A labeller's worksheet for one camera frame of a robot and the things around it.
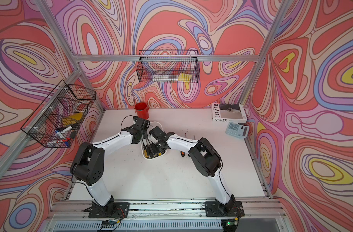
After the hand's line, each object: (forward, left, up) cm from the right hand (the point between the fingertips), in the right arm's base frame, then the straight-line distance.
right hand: (154, 153), depth 93 cm
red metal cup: (+33, +11, +8) cm, 35 cm away
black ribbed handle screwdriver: (+3, +4, +3) cm, 6 cm away
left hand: (+12, +8, +7) cm, 16 cm away
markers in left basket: (0, +42, +25) cm, 49 cm away
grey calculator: (+17, -60, 0) cm, 62 cm away
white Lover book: (+34, -57, 0) cm, 66 cm away
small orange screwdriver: (-1, -18, -1) cm, 18 cm away
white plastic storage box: (-2, -1, +19) cm, 19 cm away
